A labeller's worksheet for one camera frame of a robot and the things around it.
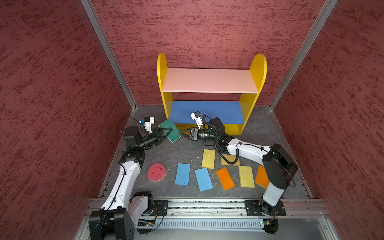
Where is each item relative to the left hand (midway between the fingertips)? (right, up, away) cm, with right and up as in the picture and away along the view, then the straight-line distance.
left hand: (172, 132), depth 74 cm
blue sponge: (+4, -25, +11) cm, 28 cm away
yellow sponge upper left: (+20, -18, +16) cm, 31 cm away
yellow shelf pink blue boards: (+37, +26, +43) cm, 63 cm away
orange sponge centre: (+29, -27, +9) cm, 41 cm away
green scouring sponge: (+1, -1, -1) cm, 2 cm away
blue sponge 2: (+16, -28, +10) cm, 34 cm away
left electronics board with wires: (-12, -46, -1) cm, 48 cm away
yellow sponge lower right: (+41, -27, +11) cm, 50 cm away
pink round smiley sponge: (-11, -24, +9) cm, 28 cm away
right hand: (+3, -2, 0) cm, 4 cm away
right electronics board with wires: (+48, -45, -3) cm, 66 cm away
